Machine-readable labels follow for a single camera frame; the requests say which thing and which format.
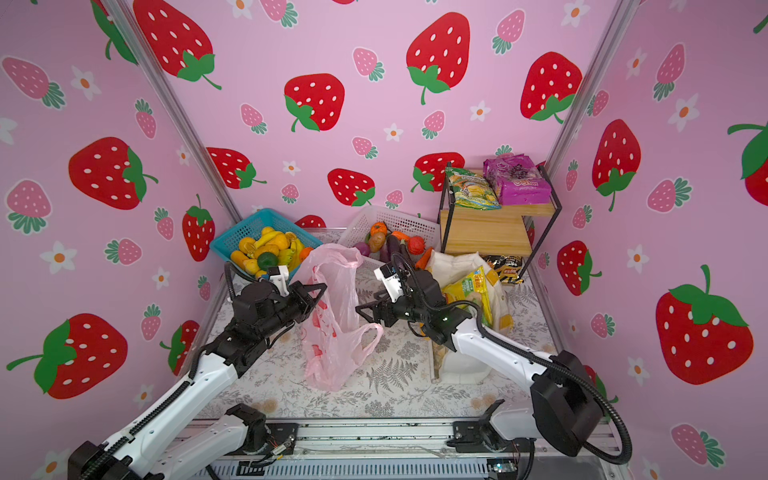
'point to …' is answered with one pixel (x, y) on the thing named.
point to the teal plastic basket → (227, 243)
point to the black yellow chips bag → (507, 266)
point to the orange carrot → (424, 259)
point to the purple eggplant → (393, 246)
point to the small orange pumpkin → (378, 227)
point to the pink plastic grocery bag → (334, 340)
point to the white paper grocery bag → (448, 366)
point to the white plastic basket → (358, 225)
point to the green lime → (267, 260)
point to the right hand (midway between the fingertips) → (363, 303)
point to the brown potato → (376, 241)
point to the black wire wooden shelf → (498, 230)
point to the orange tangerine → (305, 252)
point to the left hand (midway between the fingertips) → (328, 284)
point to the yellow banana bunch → (290, 247)
